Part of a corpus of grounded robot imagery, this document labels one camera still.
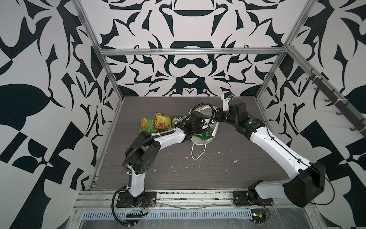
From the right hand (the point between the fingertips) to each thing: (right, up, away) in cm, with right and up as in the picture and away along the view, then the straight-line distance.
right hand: (215, 108), depth 78 cm
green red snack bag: (-42, -10, +21) cm, 48 cm away
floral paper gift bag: (-8, -19, +7) cm, 21 cm away
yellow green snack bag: (-24, -8, +23) cm, 35 cm away
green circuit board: (+20, -53, -7) cm, 57 cm away
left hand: (-4, -5, +11) cm, 13 cm away
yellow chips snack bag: (-32, -9, +20) cm, 39 cm away
